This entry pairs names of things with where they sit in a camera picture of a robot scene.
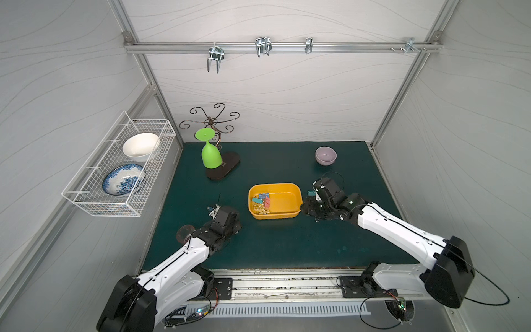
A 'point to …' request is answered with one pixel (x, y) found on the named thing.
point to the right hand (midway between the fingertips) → (303, 207)
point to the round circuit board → (402, 309)
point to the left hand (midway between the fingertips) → (237, 223)
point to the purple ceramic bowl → (325, 155)
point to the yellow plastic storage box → (285, 200)
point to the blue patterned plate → (121, 179)
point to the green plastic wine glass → (211, 155)
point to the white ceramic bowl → (139, 146)
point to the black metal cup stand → (230, 160)
